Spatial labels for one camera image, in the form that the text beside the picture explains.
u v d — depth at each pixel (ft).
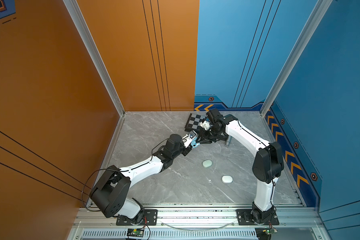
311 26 2.47
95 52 2.79
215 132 2.41
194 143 2.78
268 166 1.63
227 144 3.26
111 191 1.41
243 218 2.38
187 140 2.34
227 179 2.80
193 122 3.57
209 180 2.81
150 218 2.43
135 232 2.36
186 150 2.47
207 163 2.98
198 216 2.48
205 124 2.73
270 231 2.28
